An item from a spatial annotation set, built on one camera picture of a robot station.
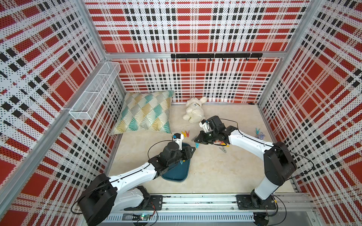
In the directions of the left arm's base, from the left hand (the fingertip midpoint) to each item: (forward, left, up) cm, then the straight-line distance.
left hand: (195, 149), depth 80 cm
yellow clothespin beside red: (+18, +7, -12) cm, 23 cm away
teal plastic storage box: (-8, +10, -14) cm, 19 cm away
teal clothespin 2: (+20, -47, -12) cm, 52 cm away
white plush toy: (+30, 0, -3) cm, 31 cm away
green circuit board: (-32, +28, -11) cm, 43 cm away
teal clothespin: (+3, -1, 0) cm, 3 cm away
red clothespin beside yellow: (+18, +5, -12) cm, 22 cm away
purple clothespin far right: (+13, -46, -8) cm, 48 cm away
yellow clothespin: (-2, +7, -12) cm, 14 cm away
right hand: (+6, -1, 0) cm, 6 cm away
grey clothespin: (+6, -19, -12) cm, 23 cm away
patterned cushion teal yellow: (+26, +34, +4) cm, 43 cm away
